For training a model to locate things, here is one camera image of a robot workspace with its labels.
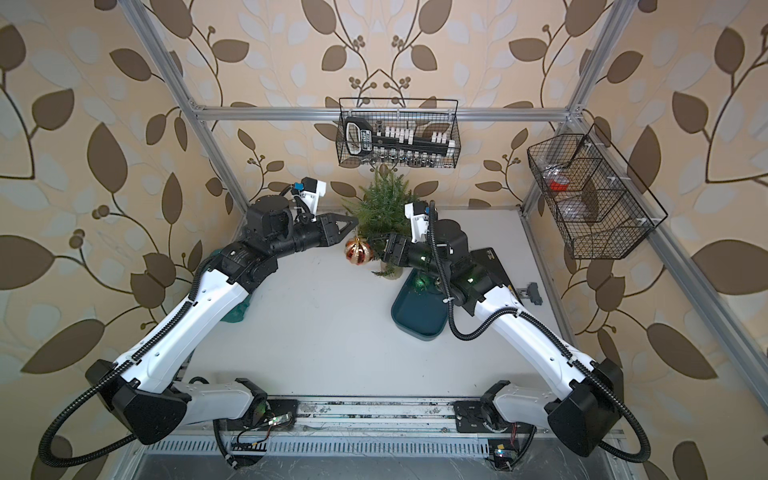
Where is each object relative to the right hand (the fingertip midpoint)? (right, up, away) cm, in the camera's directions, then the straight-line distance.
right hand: (376, 241), depth 69 cm
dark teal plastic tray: (+12, -23, +22) cm, 35 cm away
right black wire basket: (+62, +9, +14) cm, 64 cm away
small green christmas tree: (0, +9, +9) cm, 12 cm away
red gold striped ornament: (-4, -2, +2) cm, 5 cm away
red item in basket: (+49, +15, +13) cm, 53 cm away
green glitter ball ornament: (+13, -13, +27) cm, 33 cm away
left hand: (-5, +5, -3) cm, 8 cm away
